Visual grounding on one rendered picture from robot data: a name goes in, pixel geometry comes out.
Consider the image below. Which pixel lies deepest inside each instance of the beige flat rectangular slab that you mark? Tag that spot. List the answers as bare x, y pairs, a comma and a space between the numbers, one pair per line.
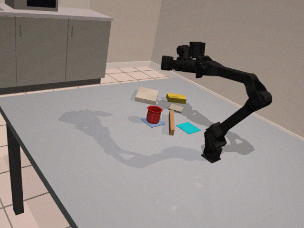
176, 108

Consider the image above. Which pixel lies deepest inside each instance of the red cup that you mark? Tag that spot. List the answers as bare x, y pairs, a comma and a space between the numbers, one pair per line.
153, 115

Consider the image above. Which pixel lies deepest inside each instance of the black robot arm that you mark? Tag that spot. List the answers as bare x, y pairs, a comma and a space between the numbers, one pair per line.
258, 95

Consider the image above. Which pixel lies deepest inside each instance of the beige rectangular block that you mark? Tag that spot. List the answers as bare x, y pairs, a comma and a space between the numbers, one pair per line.
146, 95

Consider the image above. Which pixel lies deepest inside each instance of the wooden plank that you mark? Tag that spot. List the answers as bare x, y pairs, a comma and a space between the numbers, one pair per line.
171, 123

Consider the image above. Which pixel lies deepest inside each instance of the yellow rectangular block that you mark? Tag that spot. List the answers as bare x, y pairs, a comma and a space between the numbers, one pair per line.
176, 98

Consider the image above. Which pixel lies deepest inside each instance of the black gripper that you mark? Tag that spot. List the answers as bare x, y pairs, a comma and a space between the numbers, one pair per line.
168, 63

